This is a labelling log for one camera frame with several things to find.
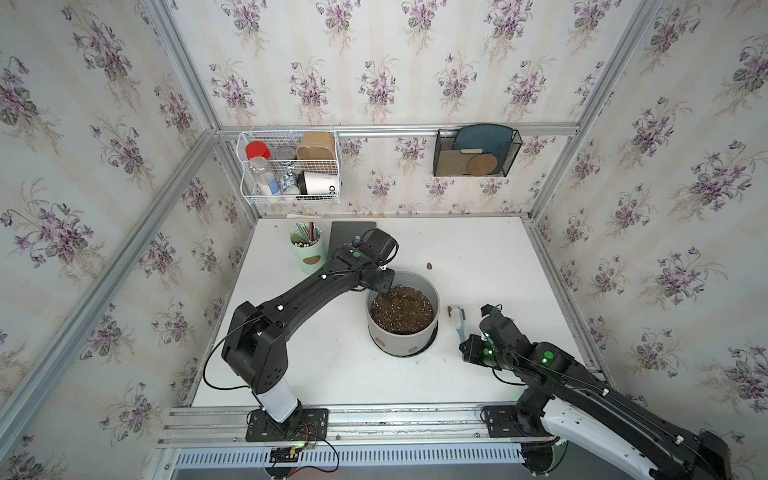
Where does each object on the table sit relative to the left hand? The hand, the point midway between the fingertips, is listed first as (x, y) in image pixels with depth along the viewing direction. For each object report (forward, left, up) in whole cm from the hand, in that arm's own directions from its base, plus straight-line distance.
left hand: (389, 285), depth 84 cm
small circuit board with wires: (-38, +27, -19) cm, 50 cm away
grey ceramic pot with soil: (-9, -5, -5) cm, 11 cm away
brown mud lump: (+16, -15, -13) cm, 26 cm away
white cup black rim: (+30, +23, +13) cm, 40 cm away
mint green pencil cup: (+14, +25, +2) cm, 29 cm away
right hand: (-16, -19, -6) cm, 26 cm away
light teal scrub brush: (-10, -20, -4) cm, 23 cm away
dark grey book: (+29, +16, -10) cm, 35 cm away
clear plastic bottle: (+29, +39, +15) cm, 51 cm away
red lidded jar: (+38, +41, +19) cm, 59 cm away
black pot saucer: (-13, -12, -11) cm, 20 cm away
